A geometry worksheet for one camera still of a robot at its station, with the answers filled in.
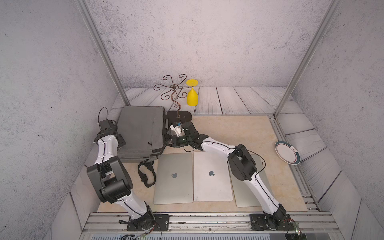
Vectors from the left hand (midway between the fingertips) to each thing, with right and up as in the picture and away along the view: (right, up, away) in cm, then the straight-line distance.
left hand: (117, 143), depth 88 cm
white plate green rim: (+106, -8, +11) cm, 107 cm away
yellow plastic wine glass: (+44, +30, +10) cm, 54 cm away
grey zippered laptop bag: (+11, +8, +10) cm, 17 cm away
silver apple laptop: (+33, -20, -2) cm, 39 cm away
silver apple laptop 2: (+72, -28, -8) cm, 78 cm away
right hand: (+28, -1, -1) cm, 28 cm away
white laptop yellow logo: (+55, -22, -2) cm, 60 cm away
